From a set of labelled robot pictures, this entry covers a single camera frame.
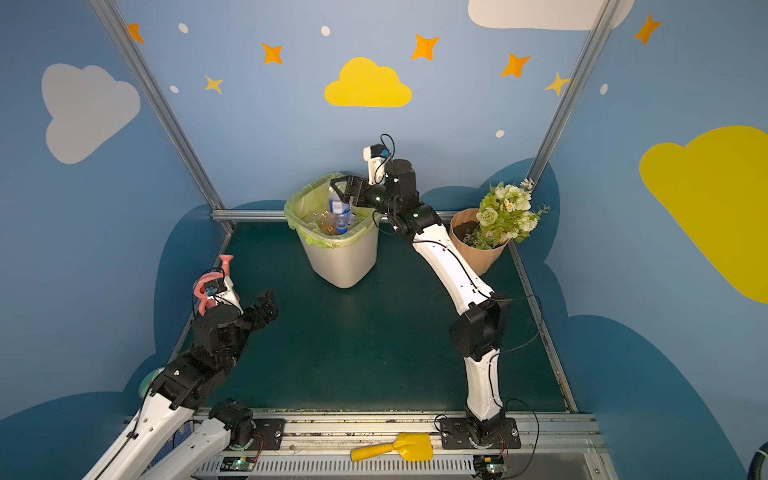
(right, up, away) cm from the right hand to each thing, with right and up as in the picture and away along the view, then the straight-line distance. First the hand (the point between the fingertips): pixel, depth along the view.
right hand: (345, 177), depth 73 cm
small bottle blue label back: (-3, -6, +5) cm, 9 cm away
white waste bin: (-3, -23, +20) cm, 31 cm away
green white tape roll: (-51, -52, +2) cm, 73 cm away
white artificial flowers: (+46, -8, +16) cm, 49 cm away
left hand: (-21, -29, 0) cm, 36 cm away
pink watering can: (-45, -34, +15) cm, 58 cm away
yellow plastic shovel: (+17, -67, 0) cm, 69 cm away
